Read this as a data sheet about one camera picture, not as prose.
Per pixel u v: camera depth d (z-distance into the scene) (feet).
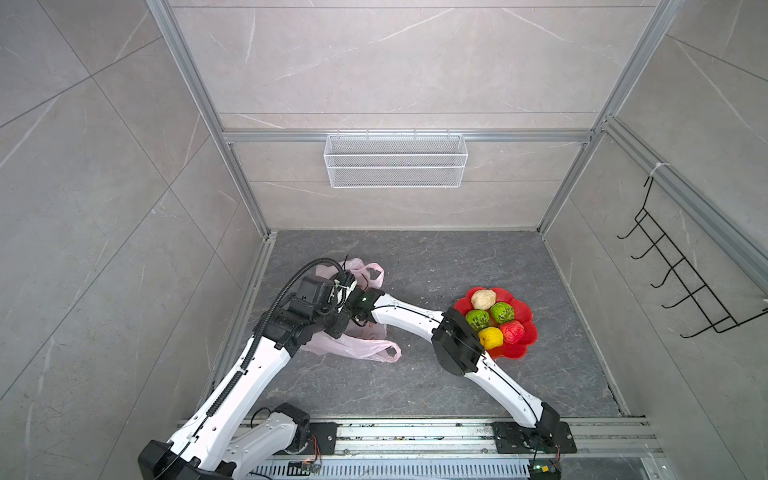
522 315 3.04
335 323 2.16
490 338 2.81
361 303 2.39
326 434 2.41
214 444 1.25
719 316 1.95
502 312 2.96
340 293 2.08
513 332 2.81
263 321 1.59
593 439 2.45
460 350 2.04
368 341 2.24
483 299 3.04
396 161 3.30
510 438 2.39
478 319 2.89
